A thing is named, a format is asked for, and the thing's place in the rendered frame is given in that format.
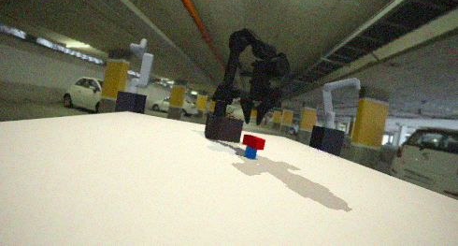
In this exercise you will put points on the blue cube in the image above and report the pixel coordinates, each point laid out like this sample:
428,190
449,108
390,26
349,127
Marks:
250,152

